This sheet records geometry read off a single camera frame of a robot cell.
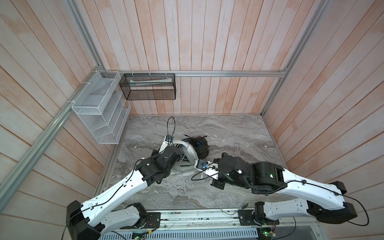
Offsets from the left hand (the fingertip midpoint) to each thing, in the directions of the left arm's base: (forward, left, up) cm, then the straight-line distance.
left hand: (161, 152), depth 75 cm
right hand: (-12, -21, +8) cm, 25 cm away
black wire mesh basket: (+51, +15, +4) cm, 54 cm away
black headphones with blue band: (+9, -22, -13) cm, 27 cm away
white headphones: (-6, -12, -1) cm, 14 cm away
